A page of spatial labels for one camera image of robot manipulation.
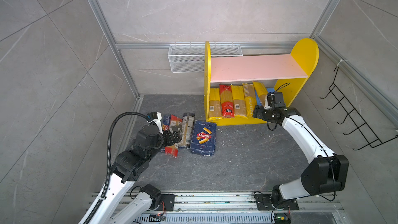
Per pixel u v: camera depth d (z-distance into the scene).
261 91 1.01
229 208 0.73
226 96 0.95
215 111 0.89
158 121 0.58
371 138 0.59
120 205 0.43
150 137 0.46
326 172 0.41
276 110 0.63
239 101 0.95
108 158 0.42
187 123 0.99
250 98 0.94
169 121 1.00
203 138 0.90
